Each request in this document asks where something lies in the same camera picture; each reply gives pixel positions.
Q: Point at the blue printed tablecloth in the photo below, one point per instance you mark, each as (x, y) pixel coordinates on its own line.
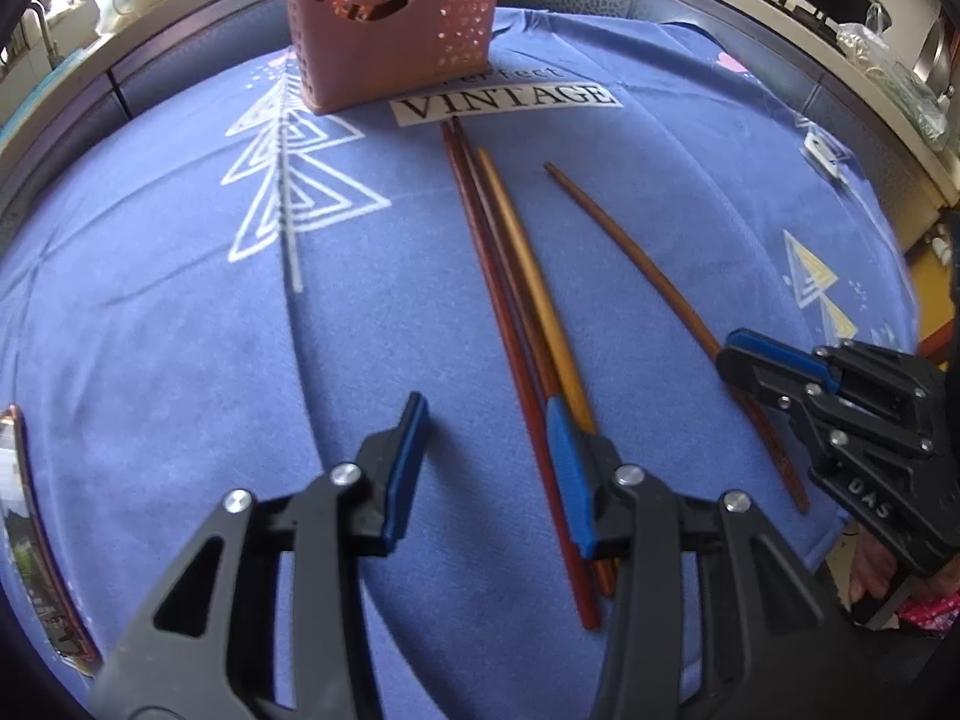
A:
(225, 315)

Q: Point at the clear plastic bag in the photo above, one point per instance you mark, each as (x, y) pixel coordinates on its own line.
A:
(892, 71)

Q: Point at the dark red wooden chopstick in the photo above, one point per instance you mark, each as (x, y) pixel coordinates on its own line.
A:
(517, 315)
(510, 360)

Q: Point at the stainless steel pot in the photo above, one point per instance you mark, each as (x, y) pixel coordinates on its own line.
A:
(934, 52)

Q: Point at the metal faucet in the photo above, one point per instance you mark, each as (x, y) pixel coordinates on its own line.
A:
(41, 34)

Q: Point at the pink plastic utensil holder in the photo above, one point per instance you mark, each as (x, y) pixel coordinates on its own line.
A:
(390, 22)

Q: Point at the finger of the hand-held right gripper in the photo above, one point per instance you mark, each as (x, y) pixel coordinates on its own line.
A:
(757, 382)
(780, 360)

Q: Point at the light brown wooden chopstick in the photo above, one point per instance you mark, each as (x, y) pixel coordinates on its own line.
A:
(532, 285)

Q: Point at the pink patterned clothing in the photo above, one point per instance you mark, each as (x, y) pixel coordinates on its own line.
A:
(930, 606)

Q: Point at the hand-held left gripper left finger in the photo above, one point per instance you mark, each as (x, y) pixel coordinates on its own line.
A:
(405, 450)

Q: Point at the curved brown wooden chopstick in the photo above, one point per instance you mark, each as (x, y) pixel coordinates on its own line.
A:
(645, 270)

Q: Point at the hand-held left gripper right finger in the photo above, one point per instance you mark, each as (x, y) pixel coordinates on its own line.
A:
(570, 480)

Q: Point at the person's right hand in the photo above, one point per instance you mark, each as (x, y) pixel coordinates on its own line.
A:
(870, 566)

